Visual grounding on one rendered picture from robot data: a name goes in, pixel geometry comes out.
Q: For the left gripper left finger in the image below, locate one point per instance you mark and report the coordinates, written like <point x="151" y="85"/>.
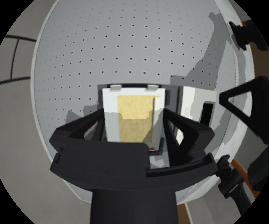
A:
<point x="77" y="128"/>

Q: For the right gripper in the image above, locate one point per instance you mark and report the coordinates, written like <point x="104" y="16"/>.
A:
<point x="260" y="106"/>

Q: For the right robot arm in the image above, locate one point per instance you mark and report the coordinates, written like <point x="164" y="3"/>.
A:
<point x="258" y="171"/>

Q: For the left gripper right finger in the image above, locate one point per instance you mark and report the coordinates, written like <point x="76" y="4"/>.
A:
<point x="197" y="136"/>

